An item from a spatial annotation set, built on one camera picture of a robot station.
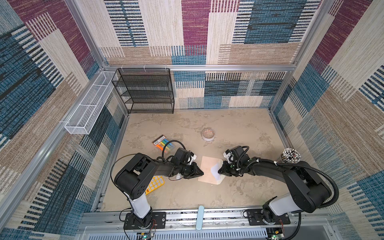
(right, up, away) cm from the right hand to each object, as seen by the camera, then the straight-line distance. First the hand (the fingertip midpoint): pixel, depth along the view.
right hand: (219, 173), depth 87 cm
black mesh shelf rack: (-49, +53, +24) cm, 76 cm away
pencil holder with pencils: (+33, +13, -13) cm, 38 cm away
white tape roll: (-5, +21, +19) cm, 29 cm away
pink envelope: (-7, +4, +4) cm, 9 cm away
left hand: (-9, 0, -1) cm, 9 cm away
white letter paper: (-2, +2, +2) cm, 4 cm away
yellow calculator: (-36, -4, -3) cm, 36 cm away
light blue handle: (-12, -17, -16) cm, 26 cm away
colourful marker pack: (-36, +16, +13) cm, 42 cm away
